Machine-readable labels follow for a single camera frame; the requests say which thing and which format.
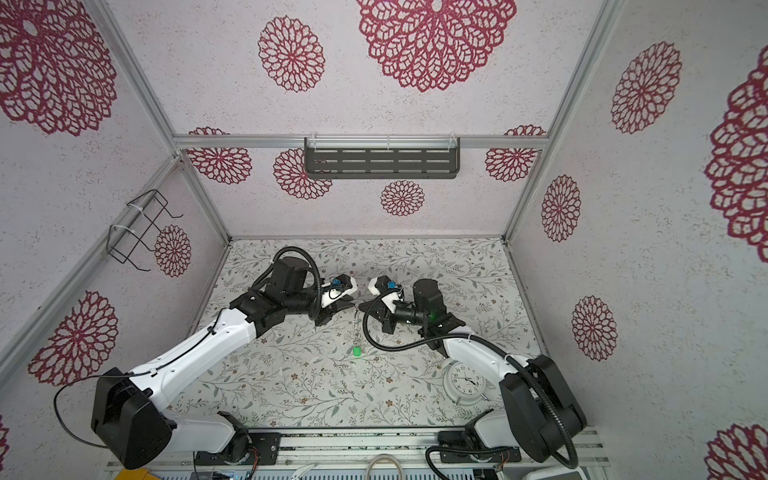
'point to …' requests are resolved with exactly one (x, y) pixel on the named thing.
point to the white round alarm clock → (463, 382)
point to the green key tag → (357, 351)
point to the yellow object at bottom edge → (136, 474)
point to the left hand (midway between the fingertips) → (348, 303)
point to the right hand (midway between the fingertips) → (361, 302)
